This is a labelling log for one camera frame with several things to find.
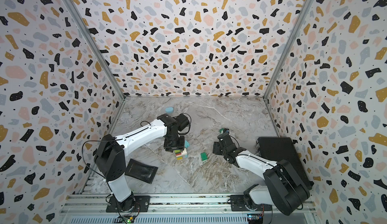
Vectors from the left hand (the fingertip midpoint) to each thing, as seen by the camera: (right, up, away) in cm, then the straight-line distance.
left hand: (182, 150), depth 82 cm
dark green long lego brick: (+24, +8, +21) cm, 33 cm away
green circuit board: (-23, -29, -11) cm, 39 cm away
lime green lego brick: (-2, -5, +5) cm, 8 cm away
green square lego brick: (+11, -6, +9) cm, 16 cm away
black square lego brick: (-2, -2, +2) cm, 3 cm away
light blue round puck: (-14, +22, +31) cm, 41 cm away
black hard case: (+58, -1, +6) cm, 58 cm away
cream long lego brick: (0, -2, +2) cm, 3 cm away
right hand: (+20, 0, +9) cm, 22 cm away
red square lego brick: (-3, -3, +3) cm, 5 cm away
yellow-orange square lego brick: (-3, -7, +7) cm, 10 cm away
